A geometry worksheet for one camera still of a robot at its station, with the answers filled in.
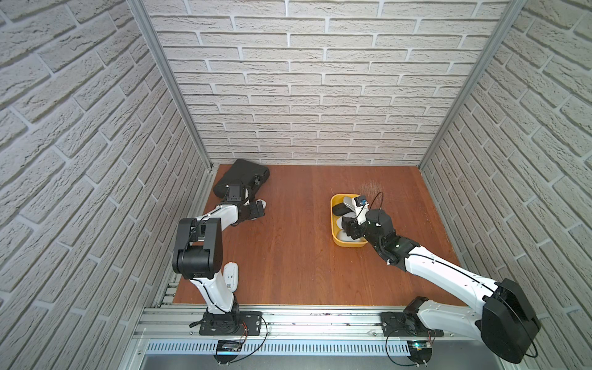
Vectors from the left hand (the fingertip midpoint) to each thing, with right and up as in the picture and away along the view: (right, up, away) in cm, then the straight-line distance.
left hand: (255, 206), depth 99 cm
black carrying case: (-10, +16, +13) cm, 23 cm away
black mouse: (+38, -1, +2) cm, 38 cm away
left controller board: (-2, -41, -29) cm, 50 cm away
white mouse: (+3, +1, +4) cm, 5 cm away
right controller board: (+58, -43, -28) cm, 78 cm away
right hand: (+40, -2, -15) cm, 43 cm away
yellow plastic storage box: (+36, +3, +2) cm, 37 cm away
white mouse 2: (-6, -23, -16) cm, 29 cm away
